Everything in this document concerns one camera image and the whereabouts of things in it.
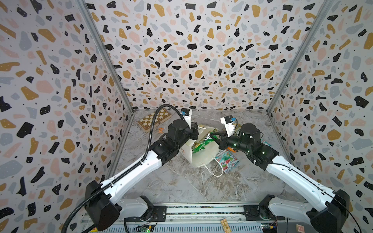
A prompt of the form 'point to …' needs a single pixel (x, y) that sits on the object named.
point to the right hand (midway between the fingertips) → (211, 135)
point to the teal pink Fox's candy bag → (228, 159)
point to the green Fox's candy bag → (202, 145)
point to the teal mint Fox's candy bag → (264, 141)
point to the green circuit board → (145, 228)
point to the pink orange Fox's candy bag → (231, 149)
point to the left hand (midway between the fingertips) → (198, 122)
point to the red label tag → (299, 228)
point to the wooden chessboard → (161, 115)
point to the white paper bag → (204, 157)
